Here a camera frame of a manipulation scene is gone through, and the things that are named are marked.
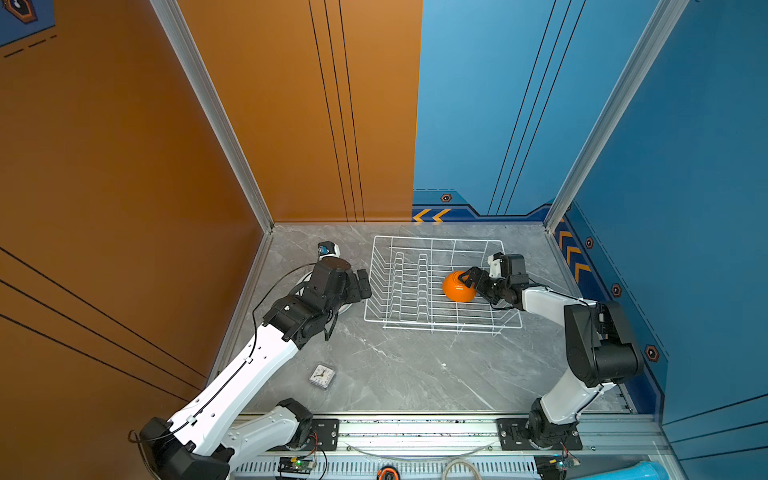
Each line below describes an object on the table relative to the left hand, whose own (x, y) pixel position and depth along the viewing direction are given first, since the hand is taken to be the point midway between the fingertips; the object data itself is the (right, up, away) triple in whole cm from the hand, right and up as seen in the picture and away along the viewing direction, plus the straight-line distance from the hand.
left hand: (354, 275), depth 74 cm
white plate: (-6, -12, +17) cm, 22 cm away
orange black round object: (+7, -44, -7) cm, 45 cm away
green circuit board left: (-14, -45, -4) cm, 47 cm away
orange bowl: (+30, -7, +21) cm, 37 cm away
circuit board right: (+48, -45, -4) cm, 66 cm away
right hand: (+33, -4, +22) cm, 40 cm away
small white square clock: (-10, -28, +7) cm, 31 cm away
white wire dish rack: (+14, -6, +28) cm, 32 cm away
